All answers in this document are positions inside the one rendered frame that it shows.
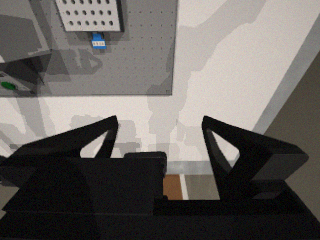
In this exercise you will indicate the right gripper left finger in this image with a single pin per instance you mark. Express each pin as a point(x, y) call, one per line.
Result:
point(70, 143)

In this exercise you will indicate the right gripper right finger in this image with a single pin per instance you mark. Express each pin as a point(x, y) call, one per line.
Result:
point(262, 158)

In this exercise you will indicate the grey flat rectangular mat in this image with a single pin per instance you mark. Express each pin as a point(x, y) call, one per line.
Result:
point(137, 62)

